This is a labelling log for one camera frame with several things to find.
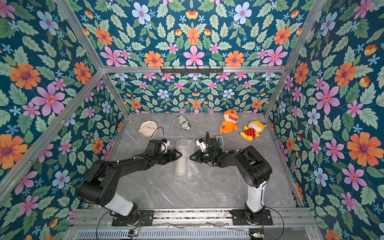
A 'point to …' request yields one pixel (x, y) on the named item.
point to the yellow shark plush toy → (252, 130)
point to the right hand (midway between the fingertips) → (192, 155)
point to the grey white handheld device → (220, 139)
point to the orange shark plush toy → (231, 118)
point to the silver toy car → (185, 124)
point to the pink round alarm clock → (148, 128)
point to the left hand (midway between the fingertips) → (179, 155)
